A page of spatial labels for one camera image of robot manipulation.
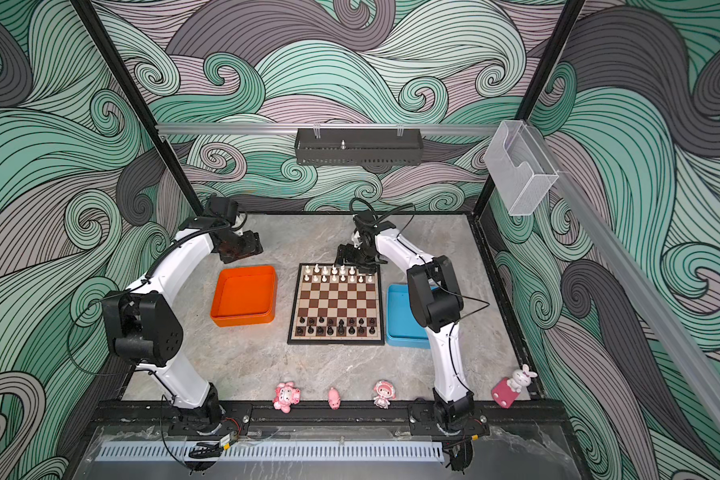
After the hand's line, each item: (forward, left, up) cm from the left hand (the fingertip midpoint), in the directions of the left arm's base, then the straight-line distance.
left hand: (254, 247), depth 89 cm
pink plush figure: (-38, -14, -13) cm, 42 cm away
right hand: (0, -28, -9) cm, 30 cm away
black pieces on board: (-19, -25, -13) cm, 34 cm away
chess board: (-11, -25, -14) cm, 31 cm away
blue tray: (-18, -46, -15) cm, 52 cm away
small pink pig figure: (-38, -26, -15) cm, 48 cm away
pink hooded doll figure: (-36, -39, -12) cm, 55 cm away
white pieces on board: (0, -24, -14) cm, 28 cm away
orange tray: (-6, +6, -19) cm, 21 cm away
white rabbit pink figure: (-35, -72, -13) cm, 81 cm away
